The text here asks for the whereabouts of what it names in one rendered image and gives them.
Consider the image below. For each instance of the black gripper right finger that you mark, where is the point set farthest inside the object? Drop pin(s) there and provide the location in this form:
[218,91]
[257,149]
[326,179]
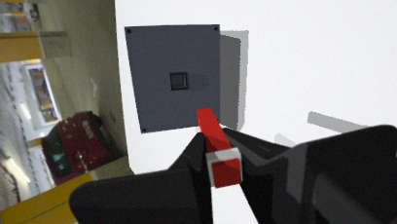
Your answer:
[278,181]

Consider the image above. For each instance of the dark grey square panel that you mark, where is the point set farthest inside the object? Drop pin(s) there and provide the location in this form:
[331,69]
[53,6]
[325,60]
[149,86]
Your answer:
[175,71]

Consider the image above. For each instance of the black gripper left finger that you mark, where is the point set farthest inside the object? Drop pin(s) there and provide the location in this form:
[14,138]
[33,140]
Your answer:
[181,193]

